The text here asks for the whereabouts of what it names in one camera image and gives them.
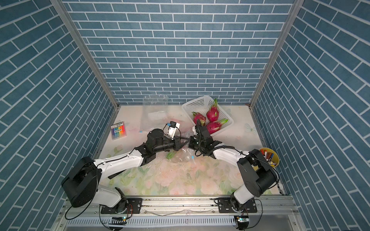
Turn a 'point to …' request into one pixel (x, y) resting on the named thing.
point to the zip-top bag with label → (155, 113)
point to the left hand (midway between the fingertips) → (192, 142)
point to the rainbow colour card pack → (118, 131)
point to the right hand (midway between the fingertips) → (184, 142)
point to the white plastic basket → (205, 109)
